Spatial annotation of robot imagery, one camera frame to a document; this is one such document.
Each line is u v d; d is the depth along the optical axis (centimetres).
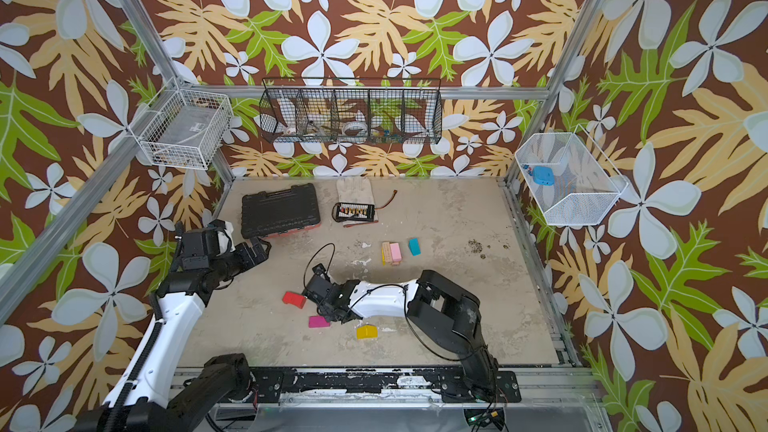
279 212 107
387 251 96
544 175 86
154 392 40
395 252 95
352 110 97
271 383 75
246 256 70
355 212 108
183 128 86
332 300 67
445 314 48
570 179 84
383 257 95
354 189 115
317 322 81
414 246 99
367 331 81
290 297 87
